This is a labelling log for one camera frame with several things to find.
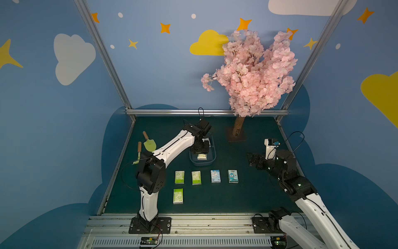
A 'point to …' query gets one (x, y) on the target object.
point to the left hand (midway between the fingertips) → (204, 150)
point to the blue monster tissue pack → (233, 176)
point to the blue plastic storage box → (211, 155)
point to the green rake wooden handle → (139, 147)
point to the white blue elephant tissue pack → (215, 177)
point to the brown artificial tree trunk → (238, 125)
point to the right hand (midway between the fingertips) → (258, 151)
